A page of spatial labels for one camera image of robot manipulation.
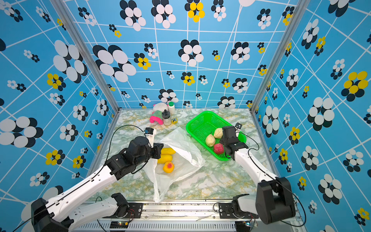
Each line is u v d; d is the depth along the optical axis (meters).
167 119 1.08
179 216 0.72
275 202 0.40
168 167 0.84
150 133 0.64
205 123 1.10
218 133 0.98
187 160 0.66
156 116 1.07
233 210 0.72
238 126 0.75
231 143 0.65
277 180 0.42
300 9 0.68
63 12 0.70
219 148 0.89
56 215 0.39
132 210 0.72
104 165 0.50
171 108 1.12
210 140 0.94
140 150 0.56
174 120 1.12
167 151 0.70
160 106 1.12
